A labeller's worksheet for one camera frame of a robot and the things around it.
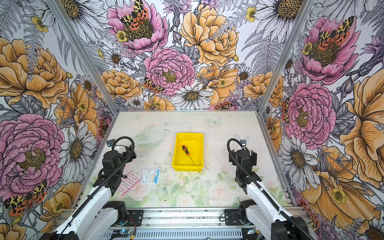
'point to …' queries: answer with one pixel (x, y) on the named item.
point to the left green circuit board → (116, 233)
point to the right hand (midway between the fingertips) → (242, 154)
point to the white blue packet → (150, 176)
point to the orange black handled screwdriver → (185, 149)
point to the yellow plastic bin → (194, 142)
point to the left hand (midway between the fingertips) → (124, 152)
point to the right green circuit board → (251, 231)
